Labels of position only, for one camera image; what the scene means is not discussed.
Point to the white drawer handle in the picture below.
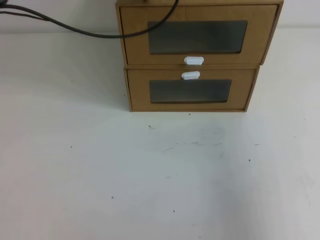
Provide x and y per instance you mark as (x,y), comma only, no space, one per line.
(194,60)
(190,75)

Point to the cardboard shoebox drawer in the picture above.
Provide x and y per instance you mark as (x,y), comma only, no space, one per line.
(222,32)

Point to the lower cardboard shoebox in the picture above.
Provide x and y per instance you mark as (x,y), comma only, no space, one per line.
(160,88)

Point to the upper shoebox cardboard shell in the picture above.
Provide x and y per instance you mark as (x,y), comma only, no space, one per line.
(261,17)

